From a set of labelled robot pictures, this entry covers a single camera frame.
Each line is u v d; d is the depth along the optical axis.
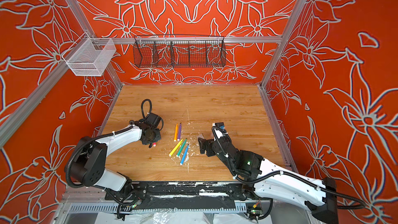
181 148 0.87
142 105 0.83
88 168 0.43
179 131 0.94
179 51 0.99
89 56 0.92
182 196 0.73
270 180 0.46
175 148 0.87
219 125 0.61
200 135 0.92
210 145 0.61
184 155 0.84
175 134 0.92
